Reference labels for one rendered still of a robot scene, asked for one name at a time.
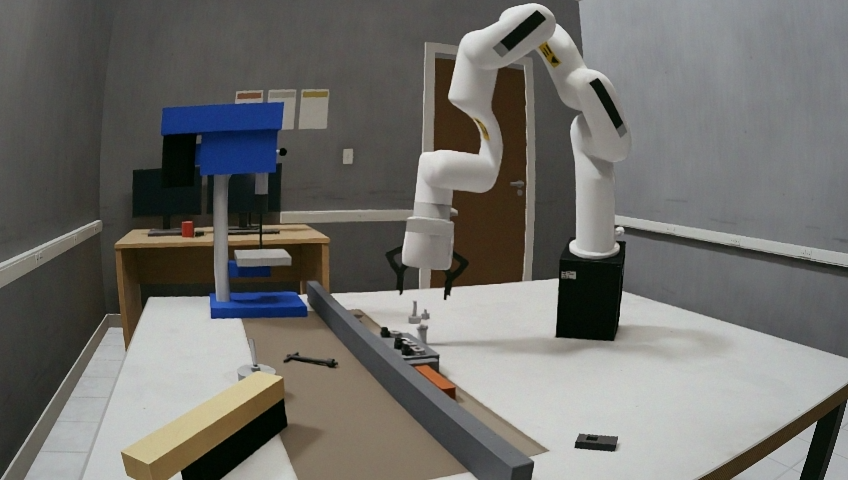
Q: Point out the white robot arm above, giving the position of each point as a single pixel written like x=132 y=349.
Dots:
x=481 y=53

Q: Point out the blue drill press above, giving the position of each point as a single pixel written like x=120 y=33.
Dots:
x=236 y=139

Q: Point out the long grey rectangular bar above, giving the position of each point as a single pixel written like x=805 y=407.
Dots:
x=478 y=448

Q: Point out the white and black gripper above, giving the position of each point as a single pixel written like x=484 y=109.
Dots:
x=430 y=252

